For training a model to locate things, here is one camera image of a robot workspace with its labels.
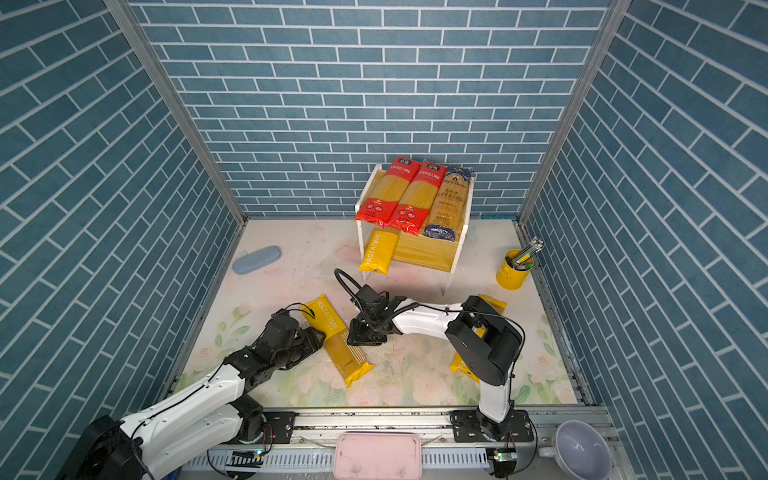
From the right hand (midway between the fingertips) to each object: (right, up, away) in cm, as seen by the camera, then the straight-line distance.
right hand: (348, 339), depth 86 cm
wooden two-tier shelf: (+21, +26, +6) cm, 34 cm away
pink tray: (+10, -21, -18) cm, 29 cm away
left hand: (-7, 0, 0) cm, 7 cm away
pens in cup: (+55, +23, +8) cm, 60 cm away
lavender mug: (+59, -22, -15) cm, 64 cm away
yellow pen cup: (+51, +18, +8) cm, 55 cm away
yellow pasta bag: (-3, -1, 0) cm, 3 cm away
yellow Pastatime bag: (+9, +26, +3) cm, 28 cm away
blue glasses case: (-37, +22, +22) cm, 49 cm away
